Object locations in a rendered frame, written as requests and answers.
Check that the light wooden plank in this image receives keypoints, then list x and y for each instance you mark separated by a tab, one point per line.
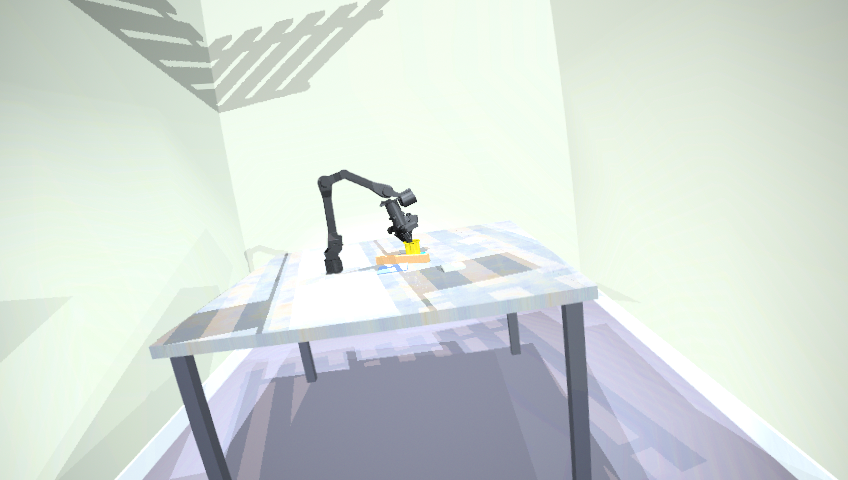
399	259

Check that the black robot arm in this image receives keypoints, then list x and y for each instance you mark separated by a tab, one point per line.
333	262

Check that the white flat rectangular block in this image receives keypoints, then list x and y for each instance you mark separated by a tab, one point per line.
472	240

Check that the yellow cup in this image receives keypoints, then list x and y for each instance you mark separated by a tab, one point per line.
413	247

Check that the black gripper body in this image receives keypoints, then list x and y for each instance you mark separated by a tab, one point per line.
399	223

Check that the white flat square pad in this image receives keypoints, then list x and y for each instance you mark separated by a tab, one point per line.
453	266

